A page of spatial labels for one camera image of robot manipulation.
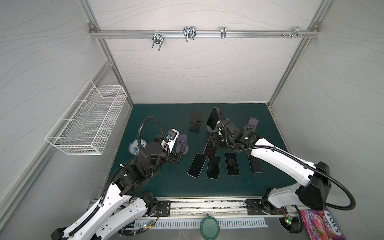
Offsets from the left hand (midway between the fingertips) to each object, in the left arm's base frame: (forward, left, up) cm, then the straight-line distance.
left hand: (177, 138), depth 67 cm
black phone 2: (+28, -19, -20) cm, 39 cm away
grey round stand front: (+27, -47, -24) cm, 59 cm away
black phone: (-1, -9, -29) cm, 31 cm away
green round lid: (-32, -15, -18) cm, 40 cm away
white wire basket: (+4, +43, +2) cm, 43 cm away
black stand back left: (+30, -7, -30) cm, 43 cm away
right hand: (+7, -17, -9) cm, 20 cm away
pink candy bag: (-29, -67, -26) cm, 78 cm away
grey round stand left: (+11, +1, -28) cm, 30 cm away
